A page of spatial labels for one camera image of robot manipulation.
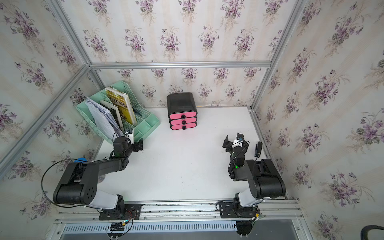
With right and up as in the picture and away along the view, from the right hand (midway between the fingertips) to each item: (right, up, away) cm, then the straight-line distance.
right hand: (237, 137), depth 90 cm
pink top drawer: (-34, +14, +6) cm, 37 cm away
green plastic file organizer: (-75, +16, 0) cm, 77 cm away
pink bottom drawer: (-34, +6, +14) cm, 37 cm away
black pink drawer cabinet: (-34, +16, +3) cm, 38 cm away
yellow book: (-72, +23, +3) cm, 75 cm away
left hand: (-63, -1, +3) cm, 64 cm away
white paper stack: (-76, +10, -9) cm, 77 cm away
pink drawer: (-34, +10, +9) cm, 36 cm away
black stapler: (+14, -8, +3) cm, 17 cm away
